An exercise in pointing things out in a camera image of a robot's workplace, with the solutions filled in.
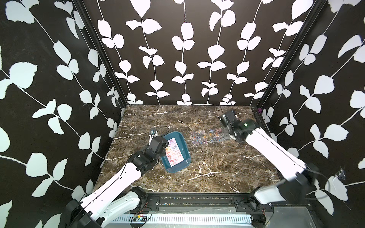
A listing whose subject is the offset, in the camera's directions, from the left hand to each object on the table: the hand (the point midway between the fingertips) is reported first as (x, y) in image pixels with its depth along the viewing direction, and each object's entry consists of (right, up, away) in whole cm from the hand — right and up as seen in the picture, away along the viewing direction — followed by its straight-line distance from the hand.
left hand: (159, 142), depth 79 cm
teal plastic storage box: (+12, -2, +7) cm, 14 cm away
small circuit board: (-8, -37, -8) cm, 39 cm away
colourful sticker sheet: (+7, -7, +6) cm, 12 cm away
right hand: (+40, +8, 0) cm, 41 cm away
